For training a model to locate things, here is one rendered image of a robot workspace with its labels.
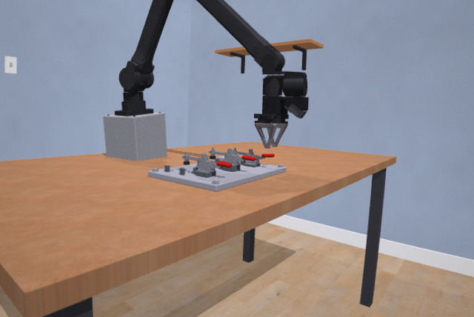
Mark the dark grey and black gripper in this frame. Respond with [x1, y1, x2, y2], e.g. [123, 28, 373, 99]
[254, 95, 289, 149]

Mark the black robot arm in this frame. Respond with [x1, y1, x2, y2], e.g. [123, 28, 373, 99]
[115, 0, 309, 119]

